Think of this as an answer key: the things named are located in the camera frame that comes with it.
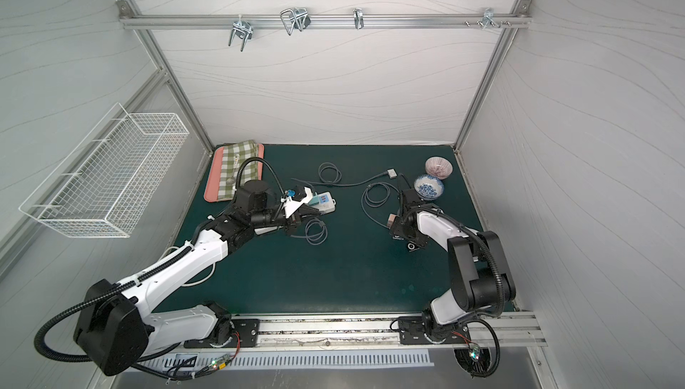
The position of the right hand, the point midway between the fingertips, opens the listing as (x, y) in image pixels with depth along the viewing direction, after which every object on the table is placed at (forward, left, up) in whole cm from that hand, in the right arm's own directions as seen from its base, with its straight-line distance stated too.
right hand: (407, 234), depth 92 cm
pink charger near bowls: (+5, +5, +1) cm, 8 cm away
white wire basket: (-7, +84, +32) cm, 90 cm away
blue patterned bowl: (+20, -10, +1) cm, 23 cm away
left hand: (-4, +29, +21) cm, 36 cm away
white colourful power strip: (+9, +30, +3) cm, 31 cm away
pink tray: (+17, +77, +2) cm, 79 cm away
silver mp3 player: (+28, +4, 0) cm, 28 cm away
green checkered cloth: (+33, +73, +2) cm, 80 cm away
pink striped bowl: (+31, -16, +1) cm, 35 cm away
